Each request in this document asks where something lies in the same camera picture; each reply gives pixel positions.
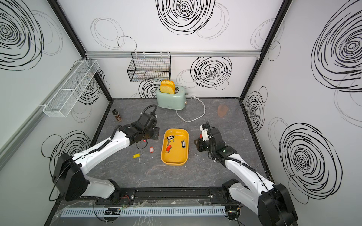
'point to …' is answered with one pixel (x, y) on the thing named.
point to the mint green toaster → (176, 101)
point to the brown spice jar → (115, 112)
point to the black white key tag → (170, 137)
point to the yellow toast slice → (167, 86)
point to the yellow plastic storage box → (175, 147)
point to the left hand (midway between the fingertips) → (156, 131)
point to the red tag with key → (201, 136)
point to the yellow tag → (136, 156)
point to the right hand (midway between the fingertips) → (196, 141)
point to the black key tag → (183, 144)
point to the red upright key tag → (168, 148)
